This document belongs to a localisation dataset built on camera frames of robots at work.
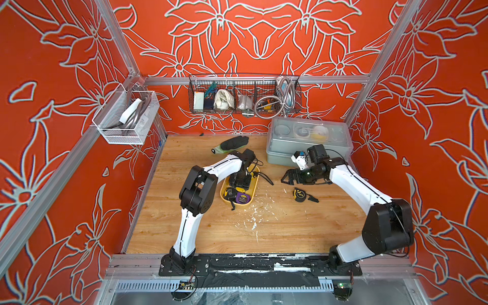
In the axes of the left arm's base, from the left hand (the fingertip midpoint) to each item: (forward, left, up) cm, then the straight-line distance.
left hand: (243, 185), depth 96 cm
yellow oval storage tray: (-1, -5, +15) cm, 16 cm away
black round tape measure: (-6, +6, +2) cm, 9 cm away
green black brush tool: (+28, +10, 0) cm, 30 cm away
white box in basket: (+27, +24, +32) cm, 49 cm away
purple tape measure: (-8, 0, +2) cm, 8 cm away
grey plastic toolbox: (+22, -23, +16) cm, 36 cm away
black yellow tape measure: (-5, -28, +2) cm, 29 cm away
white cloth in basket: (+28, +12, +32) cm, 44 cm away
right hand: (-2, -20, +12) cm, 24 cm away
